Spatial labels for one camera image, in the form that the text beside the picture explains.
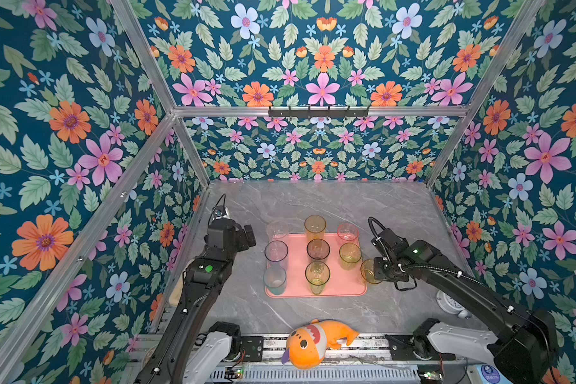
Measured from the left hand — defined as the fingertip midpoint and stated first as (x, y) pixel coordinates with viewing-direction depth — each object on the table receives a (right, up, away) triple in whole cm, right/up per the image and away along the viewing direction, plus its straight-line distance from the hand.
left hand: (240, 229), depth 76 cm
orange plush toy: (+22, -32, -10) cm, 40 cm away
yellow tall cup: (+25, -1, +17) cm, 30 cm away
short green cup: (+39, -11, +15) cm, 43 cm away
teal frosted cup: (+10, -20, +10) cm, 24 cm away
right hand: (+47, -14, +3) cm, 49 cm away
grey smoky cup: (+26, -7, +3) cm, 27 cm away
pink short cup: (+39, -4, +21) cm, 45 cm away
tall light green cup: (+26, -17, +7) cm, 31 cm away
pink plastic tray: (+35, -22, +11) cm, 43 cm away
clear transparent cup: (+9, -3, +24) cm, 26 cm away
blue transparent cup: (+11, -10, +8) cm, 16 cm away
